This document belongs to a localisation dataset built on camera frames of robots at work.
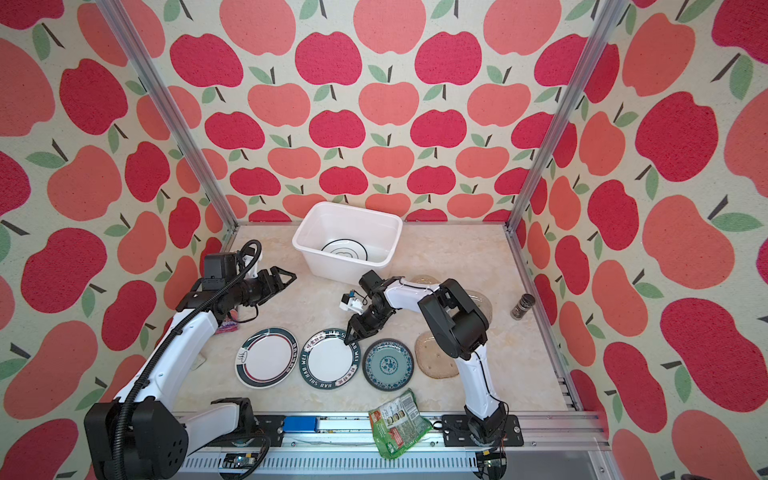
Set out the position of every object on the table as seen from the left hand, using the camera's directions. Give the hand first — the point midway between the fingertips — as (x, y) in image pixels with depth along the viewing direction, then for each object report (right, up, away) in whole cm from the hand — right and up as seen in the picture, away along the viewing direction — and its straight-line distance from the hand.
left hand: (292, 281), depth 81 cm
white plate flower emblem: (+11, +10, +31) cm, 35 cm away
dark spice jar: (+67, -7, +6) cm, 68 cm away
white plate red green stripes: (-9, -23, +5) cm, 25 cm away
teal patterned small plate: (+26, -25, +5) cm, 37 cm away
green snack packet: (+29, -36, -6) cm, 46 cm away
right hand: (+17, -19, +9) cm, 27 cm away
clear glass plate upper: (+39, -1, +21) cm, 45 cm away
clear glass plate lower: (+39, -24, +5) cm, 46 cm away
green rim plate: (+9, -24, +4) cm, 25 cm away
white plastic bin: (+3, +19, +27) cm, 33 cm away
